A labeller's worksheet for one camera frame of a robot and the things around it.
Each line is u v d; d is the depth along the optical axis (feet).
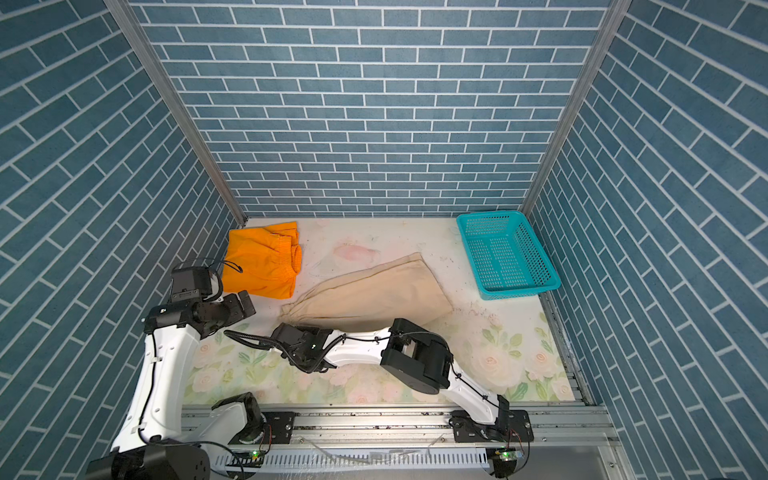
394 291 3.20
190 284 1.86
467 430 2.42
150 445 1.22
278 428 2.43
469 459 2.32
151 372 1.42
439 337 1.86
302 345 2.16
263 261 3.34
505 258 3.56
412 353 1.83
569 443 2.44
